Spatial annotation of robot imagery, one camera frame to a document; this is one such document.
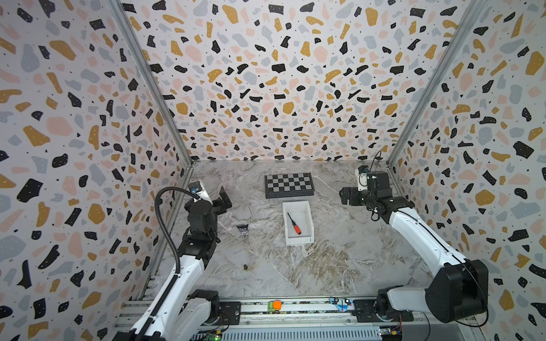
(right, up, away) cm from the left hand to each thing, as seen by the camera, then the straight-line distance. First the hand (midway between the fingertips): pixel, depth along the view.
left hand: (212, 188), depth 75 cm
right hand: (+52, 0, +9) cm, 53 cm away
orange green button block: (+22, -41, -2) cm, 46 cm away
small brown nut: (+10, -32, +8) cm, 34 cm away
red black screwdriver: (+30, -18, +19) cm, 40 cm away
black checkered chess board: (+27, 0, +32) cm, 42 cm away
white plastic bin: (+32, -13, +25) cm, 43 cm away
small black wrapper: (+8, -18, +14) cm, 24 cm away
